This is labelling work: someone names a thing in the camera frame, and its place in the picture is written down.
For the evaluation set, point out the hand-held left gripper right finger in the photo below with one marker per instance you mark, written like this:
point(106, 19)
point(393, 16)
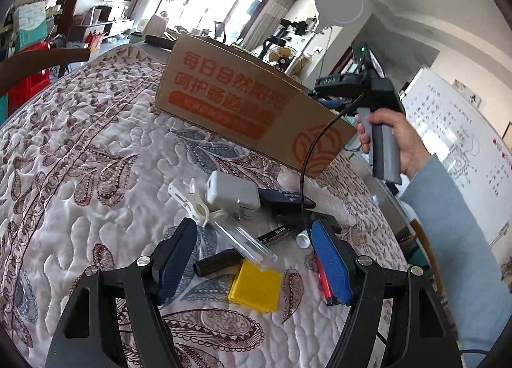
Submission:
point(332, 260)

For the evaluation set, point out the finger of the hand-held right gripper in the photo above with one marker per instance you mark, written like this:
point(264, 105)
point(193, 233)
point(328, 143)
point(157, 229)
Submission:
point(334, 103)

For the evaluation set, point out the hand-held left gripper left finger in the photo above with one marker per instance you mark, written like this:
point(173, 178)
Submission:
point(176, 260)

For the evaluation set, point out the black short tube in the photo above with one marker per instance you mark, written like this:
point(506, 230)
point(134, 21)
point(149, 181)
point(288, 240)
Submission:
point(216, 262)

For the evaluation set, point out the clear plastic tube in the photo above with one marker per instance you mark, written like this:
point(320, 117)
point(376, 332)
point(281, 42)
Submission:
point(248, 244)

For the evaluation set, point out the yellow box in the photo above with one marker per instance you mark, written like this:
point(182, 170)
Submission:
point(256, 288)

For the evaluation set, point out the orange print cardboard box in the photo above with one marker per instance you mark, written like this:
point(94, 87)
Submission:
point(224, 104)

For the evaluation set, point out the person's right forearm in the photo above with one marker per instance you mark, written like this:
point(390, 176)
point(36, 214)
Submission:
point(452, 232)

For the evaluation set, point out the person's right hand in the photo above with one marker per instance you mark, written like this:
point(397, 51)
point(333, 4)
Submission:
point(408, 144)

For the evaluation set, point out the red pen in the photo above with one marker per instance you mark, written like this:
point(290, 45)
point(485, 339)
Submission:
point(322, 280)

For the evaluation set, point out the small white cap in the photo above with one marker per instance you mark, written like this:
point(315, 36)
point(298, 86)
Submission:
point(304, 238)

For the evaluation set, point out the black flat bar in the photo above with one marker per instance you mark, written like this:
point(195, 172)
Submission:
point(292, 217)

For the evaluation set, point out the white plastic clip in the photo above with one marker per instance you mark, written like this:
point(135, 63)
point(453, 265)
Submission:
point(188, 202)

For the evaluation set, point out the yellow floor fan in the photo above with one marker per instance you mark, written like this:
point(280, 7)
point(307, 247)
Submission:
point(280, 57)

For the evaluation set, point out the dark flat case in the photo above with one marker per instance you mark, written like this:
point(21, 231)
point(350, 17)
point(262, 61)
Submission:
point(284, 197)

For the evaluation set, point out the white power adapter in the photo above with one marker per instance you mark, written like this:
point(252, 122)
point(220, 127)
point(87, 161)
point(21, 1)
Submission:
point(232, 192)

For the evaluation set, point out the pale dome-shaped object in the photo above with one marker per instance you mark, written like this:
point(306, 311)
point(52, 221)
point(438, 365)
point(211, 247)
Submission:
point(288, 180)

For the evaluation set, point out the whiteboard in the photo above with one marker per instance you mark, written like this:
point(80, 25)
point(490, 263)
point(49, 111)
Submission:
point(460, 144)

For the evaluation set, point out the wooden chair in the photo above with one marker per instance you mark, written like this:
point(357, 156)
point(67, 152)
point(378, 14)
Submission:
point(430, 248)
point(24, 66)

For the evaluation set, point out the round white lamp head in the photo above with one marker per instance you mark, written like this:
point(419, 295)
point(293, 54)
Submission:
point(338, 0)

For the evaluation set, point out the paisley quilted table cover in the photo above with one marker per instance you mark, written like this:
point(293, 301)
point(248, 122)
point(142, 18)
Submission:
point(80, 192)

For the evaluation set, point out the black long object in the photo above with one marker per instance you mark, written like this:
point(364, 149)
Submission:
point(160, 41)

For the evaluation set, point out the beige armchair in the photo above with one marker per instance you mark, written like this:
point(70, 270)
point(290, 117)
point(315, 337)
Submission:
point(156, 24)

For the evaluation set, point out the red basket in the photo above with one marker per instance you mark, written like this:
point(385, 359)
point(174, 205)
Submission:
point(28, 92)

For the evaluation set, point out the wooden chair back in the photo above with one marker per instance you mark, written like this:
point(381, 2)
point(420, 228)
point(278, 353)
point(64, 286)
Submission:
point(24, 66)

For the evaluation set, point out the teal storage box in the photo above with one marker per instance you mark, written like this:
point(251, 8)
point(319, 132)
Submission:
point(32, 28)

